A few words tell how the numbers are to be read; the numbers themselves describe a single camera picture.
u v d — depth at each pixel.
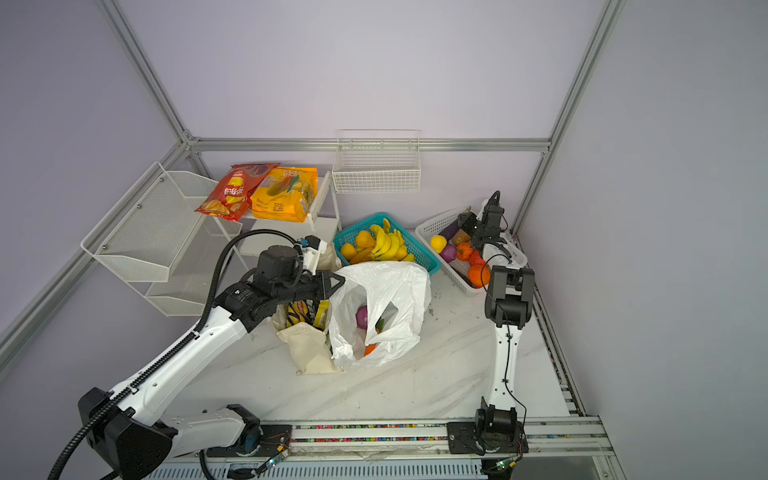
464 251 1.07
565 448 0.74
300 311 0.81
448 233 1.07
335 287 0.71
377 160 1.06
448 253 1.05
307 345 0.75
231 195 0.80
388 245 1.01
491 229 0.88
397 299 0.73
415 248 1.05
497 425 0.65
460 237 1.11
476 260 1.04
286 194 0.76
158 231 0.80
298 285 0.58
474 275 0.99
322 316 0.80
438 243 1.01
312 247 0.65
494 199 0.93
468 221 0.98
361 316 0.88
